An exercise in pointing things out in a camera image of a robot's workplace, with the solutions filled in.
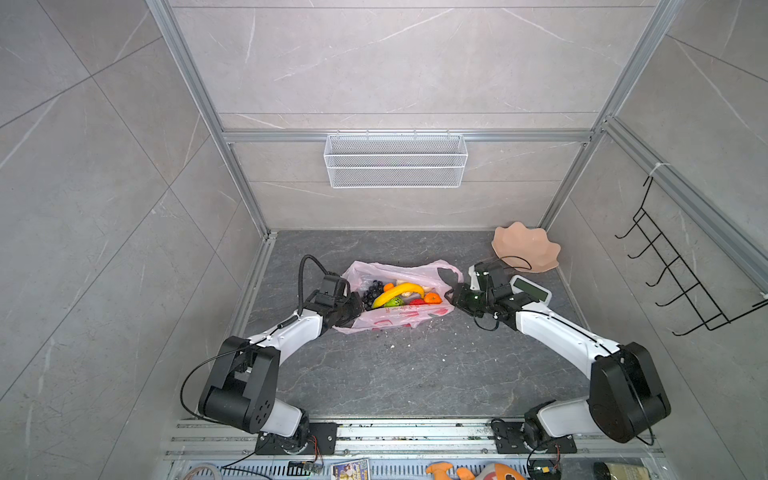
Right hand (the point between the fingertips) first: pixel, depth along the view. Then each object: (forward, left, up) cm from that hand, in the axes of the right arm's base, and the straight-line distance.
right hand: (448, 294), depth 88 cm
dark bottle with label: (-43, -32, -7) cm, 54 cm away
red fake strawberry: (+2, +9, -8) cm, 12 cm away
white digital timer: (+9, -27, -9) cm, 30 cm away
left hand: (+1, +26, -3) cm, 26 cm away
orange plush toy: (-42, +7, -10) cm, 44 cm away
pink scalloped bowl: (+26, -36, -11) cm, 46 cm away
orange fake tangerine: (+3, +4, -7) cm, 8 cm away
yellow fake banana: (+5, +15, -4) cm, 16 cm away
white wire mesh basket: (+42, +15, +19) cm, 49 cm away
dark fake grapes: (+7, +22, -7) cm, 24 cm away
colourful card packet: (-42, +27, -8) cm, 51 cm away
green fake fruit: (+1, +16, -5) cm, 17 cm away
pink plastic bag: (-7, +18, -1) cm, 19 cm away
